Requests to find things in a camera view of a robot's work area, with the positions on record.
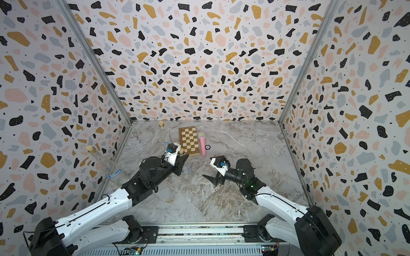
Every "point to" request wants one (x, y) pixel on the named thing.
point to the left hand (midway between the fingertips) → (186, 153)
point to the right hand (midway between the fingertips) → (209, 166)
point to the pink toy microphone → (202, 136)
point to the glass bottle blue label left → (115, 176)
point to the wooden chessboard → (189, 141)
